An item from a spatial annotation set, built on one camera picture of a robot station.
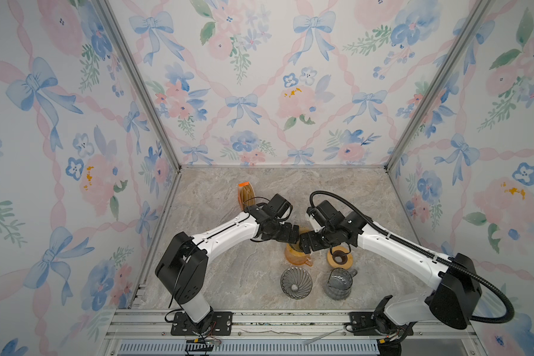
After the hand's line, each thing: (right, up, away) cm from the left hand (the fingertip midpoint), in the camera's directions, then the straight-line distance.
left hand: (290, 235), depth 83 cm
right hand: (+7, -2, -2) cm, 7 cm away
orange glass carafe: (+2, -7, -3) cm, 8 cm away
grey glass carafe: (+19, -18, 0) cm, 26 cm away
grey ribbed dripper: (+2, -17, -2) cm, 17 cm away
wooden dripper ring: (+20, -10, +5) cm, 23 cm away
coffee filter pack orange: (-18, +15, +16) cm, 29 cm away
